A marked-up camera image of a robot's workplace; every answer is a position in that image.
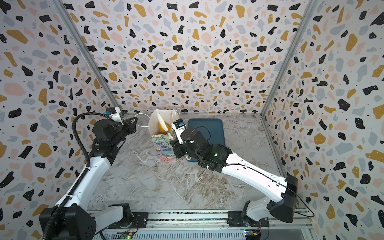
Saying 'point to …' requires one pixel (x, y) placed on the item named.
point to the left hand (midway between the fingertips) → (136, 115)
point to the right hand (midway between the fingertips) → (170, 138)
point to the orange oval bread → (162, 131)
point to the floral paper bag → (162, 142)
